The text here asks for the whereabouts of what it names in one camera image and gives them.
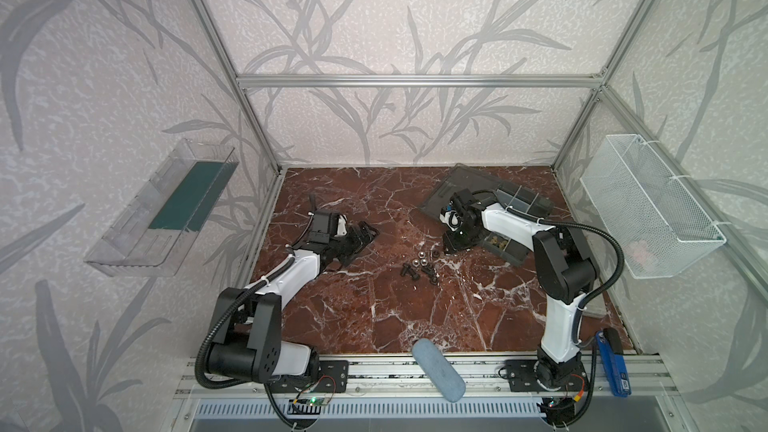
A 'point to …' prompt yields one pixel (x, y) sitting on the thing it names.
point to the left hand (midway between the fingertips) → (375, 231)
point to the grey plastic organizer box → (513, 197)
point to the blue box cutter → (614, 366)
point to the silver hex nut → (424, 262)
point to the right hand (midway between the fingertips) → (450, 239)
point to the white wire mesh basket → (658, 232)
